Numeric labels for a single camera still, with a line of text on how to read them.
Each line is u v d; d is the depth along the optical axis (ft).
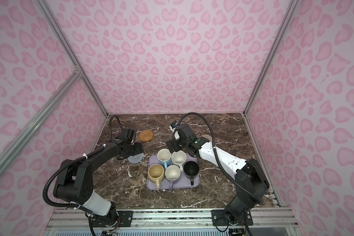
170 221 2.40
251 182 1.41
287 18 2.37
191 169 2.81
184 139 2.15
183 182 2.77
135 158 3.10
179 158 3.04
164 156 2.98
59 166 2.61
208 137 3.52
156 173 2.88
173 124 2.40
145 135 3.50
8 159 1.78
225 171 1.44
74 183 1.46
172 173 2.89
